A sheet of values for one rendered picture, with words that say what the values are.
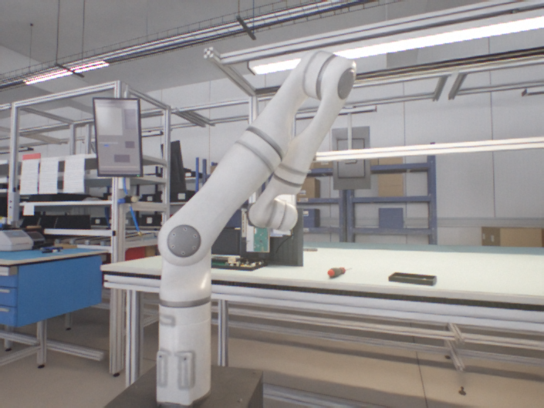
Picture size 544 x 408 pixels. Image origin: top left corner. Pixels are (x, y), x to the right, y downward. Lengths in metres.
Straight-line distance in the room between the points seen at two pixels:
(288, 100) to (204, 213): 0.27
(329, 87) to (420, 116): 4.78
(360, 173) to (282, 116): 2.36
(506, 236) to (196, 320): 3.98
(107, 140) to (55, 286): 0.98
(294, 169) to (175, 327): 0.38
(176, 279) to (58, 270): 1.85
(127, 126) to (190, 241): 1.79
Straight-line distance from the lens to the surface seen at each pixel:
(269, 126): 0.59
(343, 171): 2.95
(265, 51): 1.56
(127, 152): 2.28
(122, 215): 2.61
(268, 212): 0.69
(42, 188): 3.20
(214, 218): 0.55
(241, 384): 0.70
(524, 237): 4.37
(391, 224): 4.70
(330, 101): 0.64
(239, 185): 0.55
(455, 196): 5.24
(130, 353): 1.45
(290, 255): 1.16
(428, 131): 5.34
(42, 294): 2.39
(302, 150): 0.66
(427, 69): 1.87
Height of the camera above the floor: 1.18
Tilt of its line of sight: 2 degrees up
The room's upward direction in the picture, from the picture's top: straight up
